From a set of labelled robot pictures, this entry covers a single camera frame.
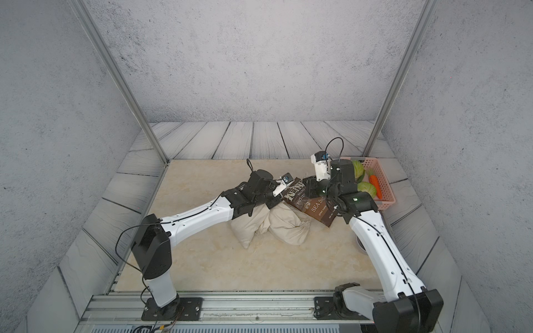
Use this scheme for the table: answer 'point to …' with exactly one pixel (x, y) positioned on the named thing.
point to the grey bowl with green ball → (360, 243)
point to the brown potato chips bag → (318, 207)
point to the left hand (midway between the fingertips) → (282, 190)
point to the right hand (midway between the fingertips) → (307, 178)
